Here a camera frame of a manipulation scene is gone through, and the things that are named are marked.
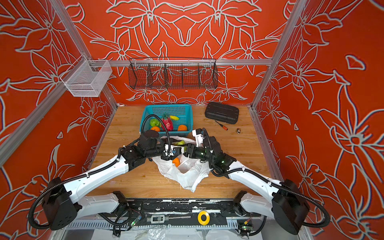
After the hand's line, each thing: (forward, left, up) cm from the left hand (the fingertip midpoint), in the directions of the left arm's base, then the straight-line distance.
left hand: (179, 141), depth 74 cm
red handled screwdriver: (+27, -28, -21) cm, 44 cm away
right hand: (-4, +1, 0) cm, 4 cm away
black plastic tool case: (+37, -27, -16) cm, 48 cm away
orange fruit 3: (+21, +2, -17) cm, 27 cm away
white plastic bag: (-13, -7, -5) cm, 15 cm away
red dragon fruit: (+21, +10, -12) cm, 26 cm away
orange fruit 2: (+24, +22, -22) cm, 39 cm away
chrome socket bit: (+23, -38, -19) cm, 48 cm away
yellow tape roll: (-31, -12, -19) cm, 39 cm away
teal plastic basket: (+37, +2, -16) cm, 40 cm away
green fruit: (-1, -2, +1) cm, 2 cm away
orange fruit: (-4, +2, -14) cm, 15 cm away
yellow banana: (+32, +9, -18) cm, 38 cm away
